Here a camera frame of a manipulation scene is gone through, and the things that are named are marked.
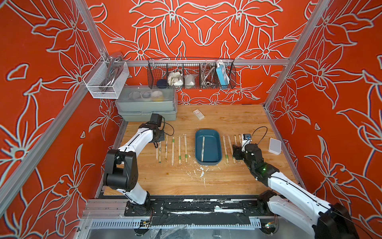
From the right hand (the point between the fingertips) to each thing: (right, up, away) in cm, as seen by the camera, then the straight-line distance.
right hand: (235, 144), depth 83 cm
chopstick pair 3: (+5, +3, +17) cm, 18 cm away
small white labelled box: (-18, +17, +28) cm, 37 cm away
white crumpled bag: (-36, +40, +9) cm, 55 cm away
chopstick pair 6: (-38, -6, +10) cm, 39 cm away
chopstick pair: (-3, -8, +9) cm, 12 cm away
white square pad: (+30, -4, +12) cm, 33 cm away
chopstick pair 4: (-29, -8, +9) cm, 31 cm away
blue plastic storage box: (-12, -7, +10) cm, 17 cm away
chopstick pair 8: (-46, -7, +9) cm, 47 cm away
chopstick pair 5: (-34, -2, +14) cm, 37 cm away
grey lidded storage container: (-62, +25, +15) cm, 69 cm away
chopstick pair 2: (-3, -6, -7) cm, 10 cm away
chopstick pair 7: (-42, -4, +12) cm, 44 cm away
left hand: (-47, +4, +9) cm, 48 cm away
